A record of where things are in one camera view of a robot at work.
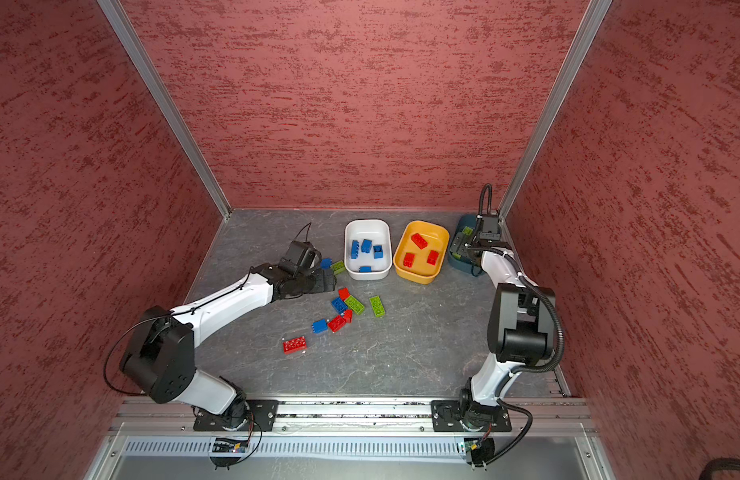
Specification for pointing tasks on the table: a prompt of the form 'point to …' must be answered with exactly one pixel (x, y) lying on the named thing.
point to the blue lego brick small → (320, 326)
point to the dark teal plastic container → (468, 220)
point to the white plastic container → (380, 232)
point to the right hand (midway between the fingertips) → (465, 252)
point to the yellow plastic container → (421, 251)
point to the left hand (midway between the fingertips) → (322, 287)
